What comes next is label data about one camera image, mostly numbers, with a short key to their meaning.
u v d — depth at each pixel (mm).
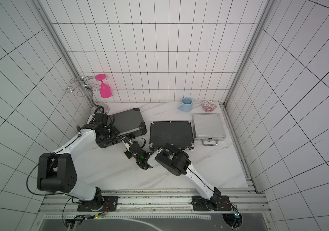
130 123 954
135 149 767
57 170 434
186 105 1115
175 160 586
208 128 983
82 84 923
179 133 1012
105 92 1045
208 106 1175
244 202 745
